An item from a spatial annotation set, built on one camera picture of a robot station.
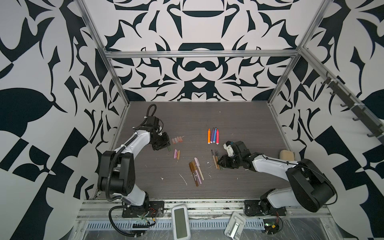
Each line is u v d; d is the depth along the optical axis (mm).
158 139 772
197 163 891
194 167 870
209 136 996
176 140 986
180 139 988
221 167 864
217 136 995
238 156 714
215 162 892
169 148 870
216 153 937
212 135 1005
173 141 977
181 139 989
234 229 676
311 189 434
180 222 678
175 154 918
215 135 1014
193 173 853
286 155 896
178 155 916
